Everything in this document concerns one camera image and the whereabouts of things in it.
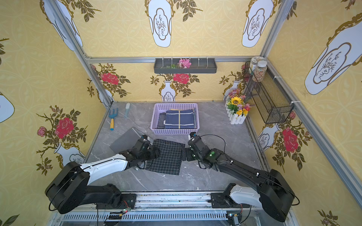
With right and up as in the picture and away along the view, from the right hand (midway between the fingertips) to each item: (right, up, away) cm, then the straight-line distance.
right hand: (189, 148), depth 84 cm
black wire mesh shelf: (+48, +26, -4) cm, 55 cm away
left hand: (-24, -3, +7) cm, 25 cm away
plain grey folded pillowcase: (-42, +1, +13) cm, 44 cm away
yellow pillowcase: (-5, +25, +29) cm, 39 cm away
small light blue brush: (-50, +26, +33) cm, 66 cm away
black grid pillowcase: (-12, -9, +4) cm, 15 cm away
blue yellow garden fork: (-57, +15, +23) cm, 63 cm away
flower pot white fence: (+33, +24, +12) cm, 43 cm away
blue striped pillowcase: (-9, +17, +23) cm, 30 cm away
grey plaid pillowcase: (-20, +18, +25) cm, 36 cm away
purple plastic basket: (-23, +26, +29) cm, 45 cm away
